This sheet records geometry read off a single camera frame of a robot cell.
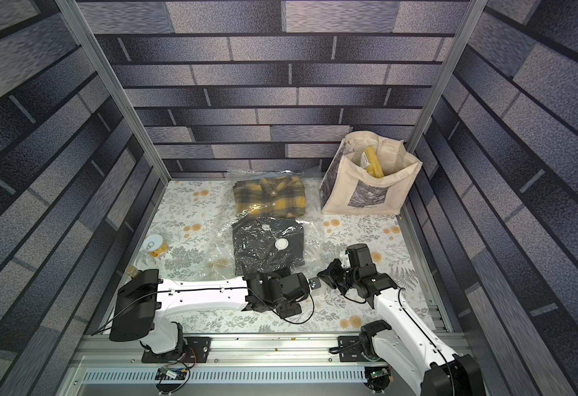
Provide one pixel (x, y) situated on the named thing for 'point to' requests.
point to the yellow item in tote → (374, 167)
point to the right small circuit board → (379, 373)
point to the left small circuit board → (168, 373)
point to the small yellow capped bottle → (131, 271)
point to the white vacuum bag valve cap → (281, 243)
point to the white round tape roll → (154, 245)
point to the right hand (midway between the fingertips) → (315, 271)
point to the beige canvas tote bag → (367, 174)
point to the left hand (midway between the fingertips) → (294, 289)
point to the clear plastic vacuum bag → (215, 257)
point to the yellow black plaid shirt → (281, 197)
